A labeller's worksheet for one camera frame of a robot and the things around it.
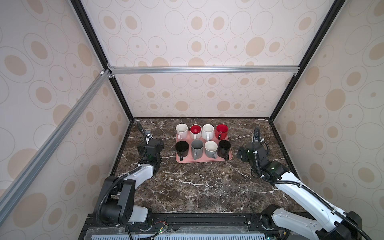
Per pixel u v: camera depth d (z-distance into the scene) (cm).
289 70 91
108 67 88
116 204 43
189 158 97
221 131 108
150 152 69
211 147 96
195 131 109
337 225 39
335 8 69
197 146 94
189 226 73
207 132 103
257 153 56
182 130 102
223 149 98
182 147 92
